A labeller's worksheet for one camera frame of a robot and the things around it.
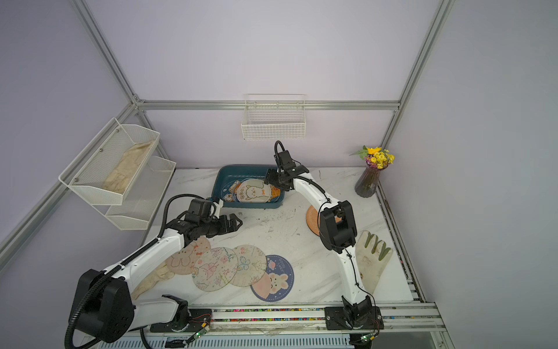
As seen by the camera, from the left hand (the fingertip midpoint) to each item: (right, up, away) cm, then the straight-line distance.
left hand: (232, 227), depth 86 cm
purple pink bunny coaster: (+18, -20, -3) cm, 27 cm away
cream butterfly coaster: (+8, -15, 0) cm, 17 cm away
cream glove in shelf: (-37, +20, -9) cm, 44 cm away
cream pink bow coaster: (-7, -17, 0) cm, 18 cm away
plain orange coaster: (+34, +1, +14) cm, 36 cm away
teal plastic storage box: (-11, +23, +27) cm, 37 cm away
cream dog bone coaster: (+5, +15, +22) cm, 27 cm away
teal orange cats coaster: (-8, +14, +25) cm, 30 cm away
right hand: (+12, +18, +11) cm, 25 cm away
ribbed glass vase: (+61, +18, +17) cm, 66 cm away
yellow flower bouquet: (+60, +29, +6) cm, 67 cm away
